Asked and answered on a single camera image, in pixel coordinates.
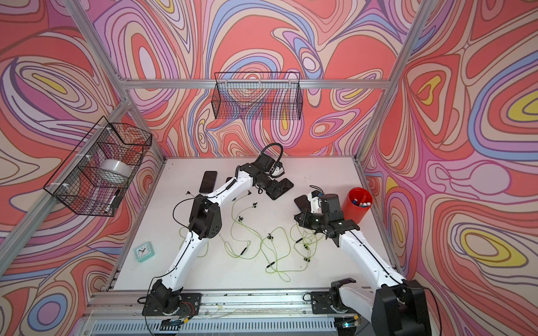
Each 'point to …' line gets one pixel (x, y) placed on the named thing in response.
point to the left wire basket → (96, 173)
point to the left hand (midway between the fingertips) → (277, 186)
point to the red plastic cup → (356, 204)
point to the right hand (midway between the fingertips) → (296, 222)
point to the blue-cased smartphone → (302, 202)
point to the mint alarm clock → (144, 252)
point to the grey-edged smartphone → (208, 182)
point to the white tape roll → (116, 166)
